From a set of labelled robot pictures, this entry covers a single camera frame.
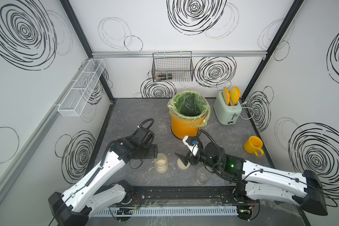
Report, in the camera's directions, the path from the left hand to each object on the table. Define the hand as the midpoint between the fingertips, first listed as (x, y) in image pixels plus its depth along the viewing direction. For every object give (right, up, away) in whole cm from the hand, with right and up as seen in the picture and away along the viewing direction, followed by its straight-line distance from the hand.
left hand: (153, 153), depth 73 cm
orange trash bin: (+16, +10, +7) cm, 20 cm away
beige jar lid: (+16, -10, +10) cm, 21 cm away
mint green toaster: (+48, +19, +21) cm, 56 cm away
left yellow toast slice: (+47, +32, +21) cm, 61 cm away
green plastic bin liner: (+23, +24, +23) cm, 40 cm away
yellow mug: (+59, +1, +11) cm, 60 cm away
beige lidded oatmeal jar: (+4, -9, +9) cm, 13 cm away
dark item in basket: (+5, +43, +14) cm, 46 cm away
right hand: (+15, +5, -5) cm, 16 cm away
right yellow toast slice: (+53, +33, +23) cm, 67 cm away
